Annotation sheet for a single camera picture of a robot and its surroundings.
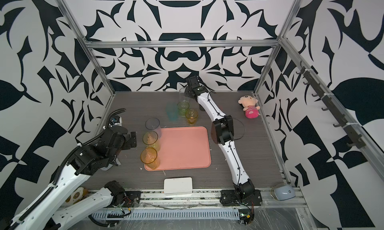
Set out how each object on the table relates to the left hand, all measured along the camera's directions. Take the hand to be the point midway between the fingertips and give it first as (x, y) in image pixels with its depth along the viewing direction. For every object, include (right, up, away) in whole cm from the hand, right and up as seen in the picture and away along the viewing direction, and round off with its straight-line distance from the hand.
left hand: (124, 131), depth 69 cm
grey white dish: (+73, -28, 0) cm, 78 cm away
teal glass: (+17, +8, +36) cm, 41 cm away
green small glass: (+24, +12, +38) cm, 46 cm away
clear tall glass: (+24, +18, +34) cm, 46 cm away
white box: (+24, -28, +5) cm, 37 cm away
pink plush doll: (+70, +13, +35) cm, 80 cm away
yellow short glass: (+31, +6, +32) cm, 45 cm away
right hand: (+29, +23, +34) cm, 50 cm away
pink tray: (+26, -13, +22) cm, 37 cm away
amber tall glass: (+8, -15, +10) cm, 20 cm away
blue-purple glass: (+9, +2, +17) cm, 19 cm away
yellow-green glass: (+7, -7, +16) cm, 19 cm away
